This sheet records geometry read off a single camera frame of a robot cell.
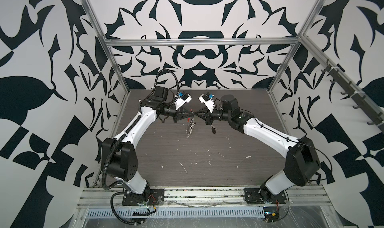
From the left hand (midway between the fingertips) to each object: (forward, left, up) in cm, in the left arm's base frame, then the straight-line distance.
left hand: (193, 112), depth 78 cm
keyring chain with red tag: (-5, +1, -3) cm, 6 cm away
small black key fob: (+3, -14, -24) cm, 28 cm away
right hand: (-1, -1, +1) cm, 2 cm away
